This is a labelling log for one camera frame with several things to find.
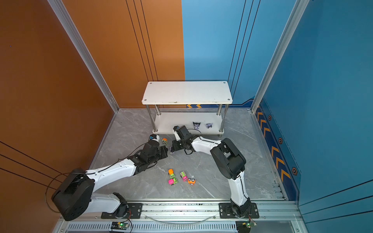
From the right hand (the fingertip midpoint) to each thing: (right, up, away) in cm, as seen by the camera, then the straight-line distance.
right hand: (172, 145), depth 94 cm
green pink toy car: (+8, -15, -12) cm, 21 cm away
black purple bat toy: (+16, +13, +1) cm, 21 cm away
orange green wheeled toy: (-5, +2, +3) cm, 6 cm away
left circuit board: (-23, -35, -24) cm, 48 cm away
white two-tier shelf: (+22, +30, +30) cm, 48 cm away
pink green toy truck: (+2, -18, -14) cm, 22 cm away
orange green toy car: (+1, -14, -11) cm, 18 cm away
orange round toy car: (+13, -18, -14) cm, 26 cm away
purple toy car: (+25, +13, +2) cm, 28 cm away
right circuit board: (+39, -35, -24) cm, 58 cm away
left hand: (0, 0, -7) cm, 7 cm away
